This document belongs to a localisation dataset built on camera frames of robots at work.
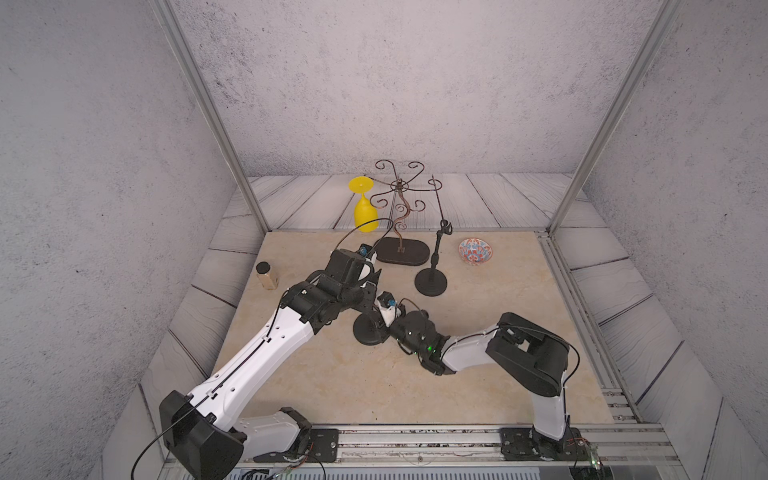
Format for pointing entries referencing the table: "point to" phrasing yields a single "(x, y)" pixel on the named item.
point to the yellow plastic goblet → (365, 210)
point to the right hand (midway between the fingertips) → (368, 308)
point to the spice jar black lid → (263, 267)
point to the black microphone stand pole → (446, 227)
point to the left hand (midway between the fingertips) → (375, 289)
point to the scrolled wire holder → (384, 172)
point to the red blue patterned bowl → (475, 251)
